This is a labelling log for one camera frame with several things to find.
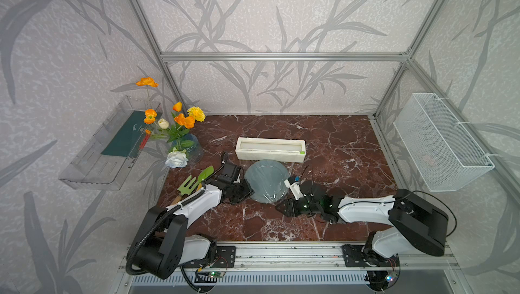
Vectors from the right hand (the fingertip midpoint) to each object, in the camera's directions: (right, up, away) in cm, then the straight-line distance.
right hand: (278, 206), depth 81 cm
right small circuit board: (+38, -20, -12) cm, 45 cm away
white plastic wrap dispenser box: (-3, +22, +15) cm, 27 cm away
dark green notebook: (-51, +28, -15) cm, 59 cm away
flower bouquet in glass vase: (-37, +24, -2) cm, 44 cm away
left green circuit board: (-23, -20, -11) cm, 32 cm away
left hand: (-11, +4, +6) cm, 13 cm away
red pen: (-47, +27, -12) cm, 56 cm away
